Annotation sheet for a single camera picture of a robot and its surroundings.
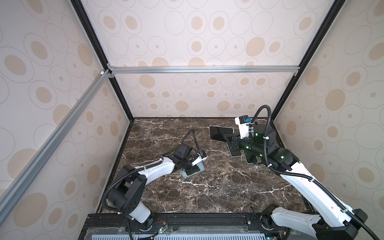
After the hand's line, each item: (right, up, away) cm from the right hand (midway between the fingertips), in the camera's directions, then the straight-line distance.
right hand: (225, 135), depth 68 cm
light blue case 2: (+12, -15, +30) cm, 35 cm away
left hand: (-11, -17, +19) cm, 28 cm away
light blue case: (-10, -20, +27) cm, 35 cm away
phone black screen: (-1, +1, +21) cm, 21 cm away
